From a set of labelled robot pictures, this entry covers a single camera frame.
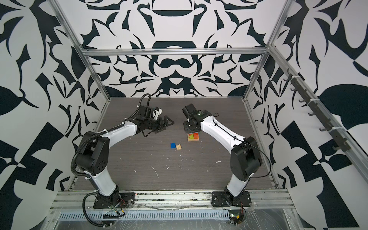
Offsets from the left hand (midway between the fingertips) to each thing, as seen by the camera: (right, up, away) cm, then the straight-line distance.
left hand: (171, 122), depth 89 cm
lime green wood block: (+12, -10, +7) cm, 17 cm away
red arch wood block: (+12, -8, +7) cm, 16 cm away
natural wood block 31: (+13, -12, +7) cm, 19 cm away
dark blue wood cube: (0, -15, +6) cm, 16 cm away
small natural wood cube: (+4, -16, +3) cm, 16 cm away
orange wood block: (+16, -9, +8) cm, 20 cm away
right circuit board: (+33, -45, -17) cm, 58 cm away
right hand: (+11, -2, -2) cm, 12 cm away
